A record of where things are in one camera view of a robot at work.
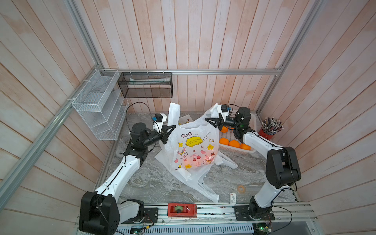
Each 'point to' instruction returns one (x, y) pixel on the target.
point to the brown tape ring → (243, 188)
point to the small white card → (233, 198)
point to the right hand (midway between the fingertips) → (205, 117)
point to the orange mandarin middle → (245, 146)
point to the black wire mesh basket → (146, 84)
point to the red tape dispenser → (182, 210)
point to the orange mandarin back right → (224, 129)
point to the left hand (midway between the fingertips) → (175, 128)
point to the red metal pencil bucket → (265, 134)
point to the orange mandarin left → (223, 141)
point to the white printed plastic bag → (192, 146)
